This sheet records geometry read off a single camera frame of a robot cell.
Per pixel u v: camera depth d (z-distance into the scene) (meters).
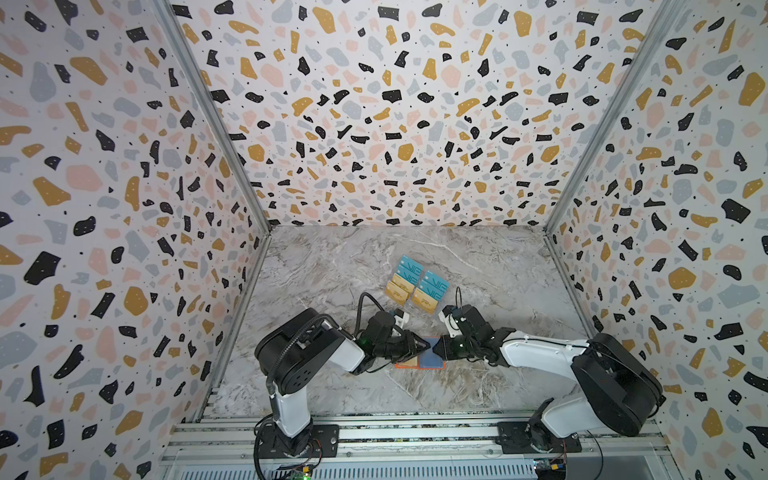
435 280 0.95
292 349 0.50
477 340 0.70
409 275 0.98
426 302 0.95
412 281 0.97
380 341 0.74
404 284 0.98
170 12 0.69
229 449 0.72
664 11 0.72
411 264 1.00
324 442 0.73
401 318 0.88
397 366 0.85
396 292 1.00
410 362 0.84
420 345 0.88
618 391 0.44
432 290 0.95
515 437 0.75
